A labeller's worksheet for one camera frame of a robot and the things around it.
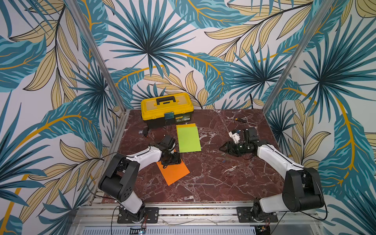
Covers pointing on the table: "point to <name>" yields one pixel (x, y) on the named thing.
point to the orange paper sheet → (173, 173)
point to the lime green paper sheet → (188, 139)
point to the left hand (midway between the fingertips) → (177, 164)
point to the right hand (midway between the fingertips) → (223, 149)
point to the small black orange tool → (238, 119)
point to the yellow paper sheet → (188, 125)
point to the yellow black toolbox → (162, 111)
